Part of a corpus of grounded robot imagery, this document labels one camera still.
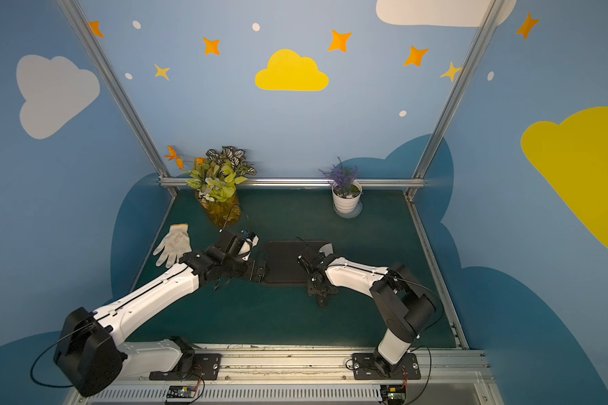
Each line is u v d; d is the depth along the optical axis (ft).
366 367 2.41
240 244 2.16
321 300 2.83
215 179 3.13
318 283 2.18
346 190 3.44
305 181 4.13
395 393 2.36
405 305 1.51
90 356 1.29
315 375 2.42
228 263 2.17
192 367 2.30
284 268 2.54
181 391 2.35
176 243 3.34
